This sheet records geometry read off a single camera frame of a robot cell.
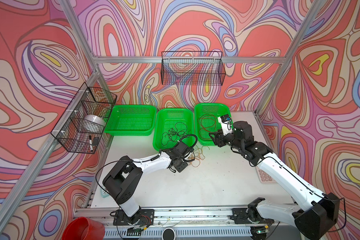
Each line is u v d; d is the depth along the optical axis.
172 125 1.10
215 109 1.16
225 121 0.64
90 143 0.72
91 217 0.75
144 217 0.73
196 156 0.93
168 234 0.66
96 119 0.73
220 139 0.66
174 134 1.05
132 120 1.15
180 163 0.80
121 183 0.45
